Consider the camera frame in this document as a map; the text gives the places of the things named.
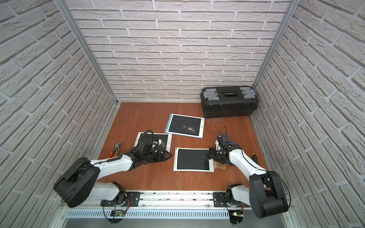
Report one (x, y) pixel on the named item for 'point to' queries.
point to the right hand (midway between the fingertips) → (212, 156)
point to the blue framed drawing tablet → (186, 125)
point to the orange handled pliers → (117, 148)
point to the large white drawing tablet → (164, 140)
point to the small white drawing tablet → (192, 159)
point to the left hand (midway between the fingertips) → (169, 155)
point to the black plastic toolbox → (228, 101)
